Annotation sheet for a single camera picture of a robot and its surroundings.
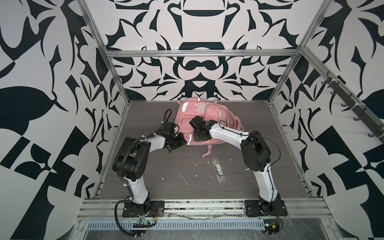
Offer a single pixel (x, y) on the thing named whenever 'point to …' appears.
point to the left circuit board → (143, 223)
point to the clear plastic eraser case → (218, 169)
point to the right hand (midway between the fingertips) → (198, 135)
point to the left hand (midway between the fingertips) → (188, 139)
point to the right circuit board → (271, 226)
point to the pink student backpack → (186, 109)
